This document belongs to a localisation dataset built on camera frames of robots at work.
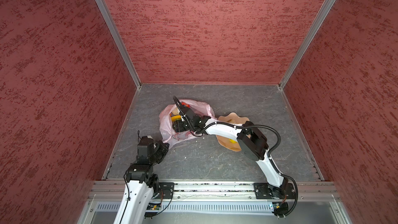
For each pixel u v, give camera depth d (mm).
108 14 816
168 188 737
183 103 891
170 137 761
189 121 708
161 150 720
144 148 599
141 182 533
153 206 710
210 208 775
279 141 501
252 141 548
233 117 977
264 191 741
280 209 721
